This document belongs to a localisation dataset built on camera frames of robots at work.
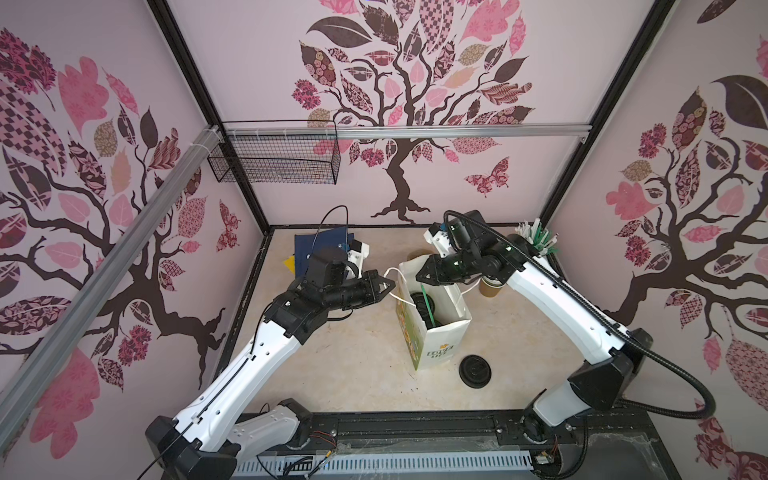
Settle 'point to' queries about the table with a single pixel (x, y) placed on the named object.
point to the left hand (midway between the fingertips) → (396, 290)
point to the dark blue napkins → (306, 243)
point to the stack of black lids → (475, 371)
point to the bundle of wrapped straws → (544, 241)
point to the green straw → (428, 305)
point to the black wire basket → (280, 151)
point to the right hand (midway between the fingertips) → (418, 273)
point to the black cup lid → (422, 310)
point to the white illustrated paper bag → (430, 347)
